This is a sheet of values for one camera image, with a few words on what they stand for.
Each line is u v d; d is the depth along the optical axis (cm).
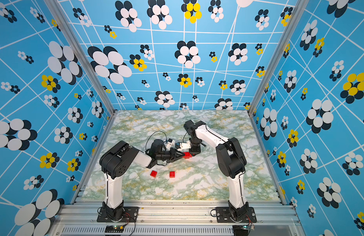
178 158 89
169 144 91
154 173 86
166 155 85
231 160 52
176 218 74
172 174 87
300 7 68
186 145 83
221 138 56
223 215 73
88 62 91
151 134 107
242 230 68
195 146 82
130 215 72
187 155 89
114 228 72
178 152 90
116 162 54
